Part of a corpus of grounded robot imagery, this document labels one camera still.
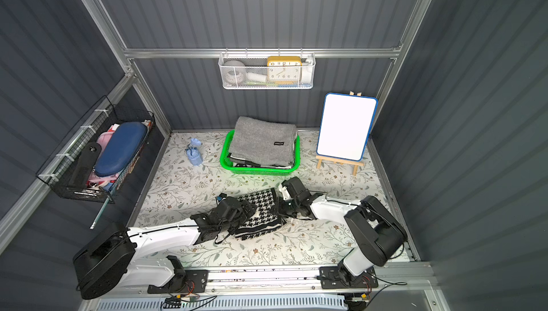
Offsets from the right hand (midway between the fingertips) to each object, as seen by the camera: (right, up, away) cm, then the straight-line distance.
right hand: (273, 209), depth 87 cm
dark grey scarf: (-4, +28, +13) cm, 31 cm away
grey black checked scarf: (+3, +21, +9) cm, 23 cm away
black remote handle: (-57, +20, -22) cm, 64 cm away
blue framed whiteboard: (+30, +35, +4) cm, 46 cm away
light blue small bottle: (-38, +23, +14) cm, 47 cm away
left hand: (-8, -2, -2) cm, 8 cm away
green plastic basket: (-7, +14, +11) cm, 19 cm away
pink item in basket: (-53, +16, -23) cm, 60 cm away
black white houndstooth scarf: (-3, -3, -4) cm, 6 cm away
